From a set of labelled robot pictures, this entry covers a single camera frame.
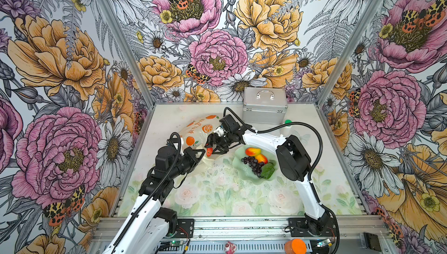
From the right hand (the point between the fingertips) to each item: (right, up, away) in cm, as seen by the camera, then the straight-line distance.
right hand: (208, 152), depth 87 cm
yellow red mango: (+22, 0, +2) cm, 22 cm away
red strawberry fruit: (0, 0, +2) cm, 2 cm away
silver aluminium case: (+31, +25, +17) cm, 43 cm away
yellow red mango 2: (+27, -3, +4) cm, 27 cm away
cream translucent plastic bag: (-5, +10, -4) cm, 12 cm away
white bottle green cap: (+44, +15, +14) cm, 49 cm away
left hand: (+1, +1, -12) cm, 12 cm away
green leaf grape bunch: (+25, -8, -1) cm, 26 cm away
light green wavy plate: (+18, -10, +4) cm, 21 cm away
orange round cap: (+34, -28, -25) cm, 51 cm away
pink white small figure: (+11, -32, -21) cm, 40 cm away
